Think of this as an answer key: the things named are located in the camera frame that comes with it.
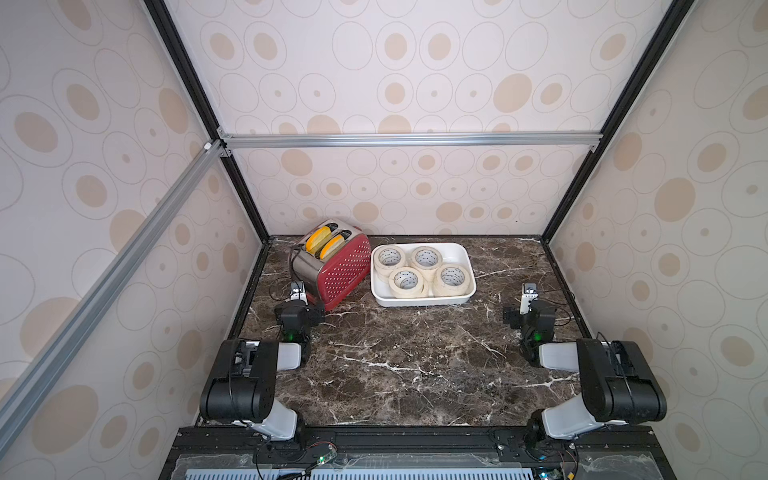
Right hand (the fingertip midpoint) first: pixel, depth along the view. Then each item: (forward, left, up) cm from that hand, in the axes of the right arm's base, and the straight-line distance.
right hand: (524, 302), depth 94 cm
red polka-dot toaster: (+4, +60, +14) cm, 61 cm away
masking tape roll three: (+8, +37, -2) cm, 38 cm away
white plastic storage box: (+21, +20, -1) cm, 29 cm away
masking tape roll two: (+19, +30, -2) cm, 36 cm away
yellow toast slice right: (+8, +59, +17) cm, 62 cm away
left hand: (-3, +69, +4) cm, 69 cm away
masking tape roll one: (+18, +45, -1) cm, 48 cm away
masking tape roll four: (+10, +22, -3) cm, 24 cm away
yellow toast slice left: (+10, +65, +16) cm, 68 cm away
